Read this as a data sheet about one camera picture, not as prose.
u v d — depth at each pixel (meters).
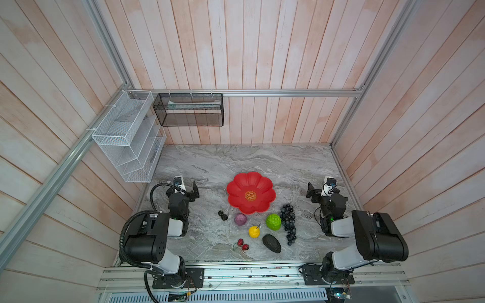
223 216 0.90
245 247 0.80
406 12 0.69
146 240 0.45
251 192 0.98
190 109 1.03
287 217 0.85
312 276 0.73
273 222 0.82
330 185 0.77
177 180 0.77
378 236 0.45
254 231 0.81
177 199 0.72
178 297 0.71
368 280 0.74
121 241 0.42
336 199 0.71
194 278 0.73
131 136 0.68
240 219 0.84
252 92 0.97
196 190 0.84
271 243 0.78
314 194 0.82
